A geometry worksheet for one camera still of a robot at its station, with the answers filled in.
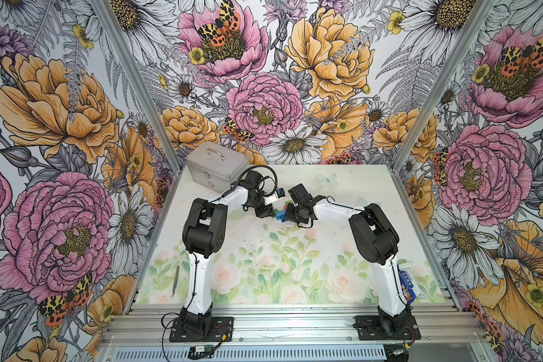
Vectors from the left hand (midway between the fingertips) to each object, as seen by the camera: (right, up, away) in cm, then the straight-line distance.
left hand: (268, 211), depth 102 cm
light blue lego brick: (+6, -2, -2) cm, 7 cm away
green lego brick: (+4, 0, 0) cm, 4 cm away
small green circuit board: (-18, -39, -31) cm, 53 cm away
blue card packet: (+50, -24, -22) cm, 59 cm away
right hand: (+9, -4, -1) cm, 10 cm away
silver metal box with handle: (-23, +20, 0) cm, 31 cm away
